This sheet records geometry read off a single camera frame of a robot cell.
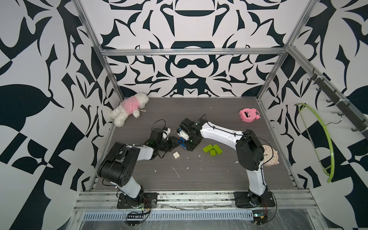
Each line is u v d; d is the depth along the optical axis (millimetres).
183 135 824
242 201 742
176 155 889
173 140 819
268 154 873
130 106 1032
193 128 660
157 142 744
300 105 811
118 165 468
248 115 1051
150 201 741
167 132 876
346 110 551
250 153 512
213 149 913
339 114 577
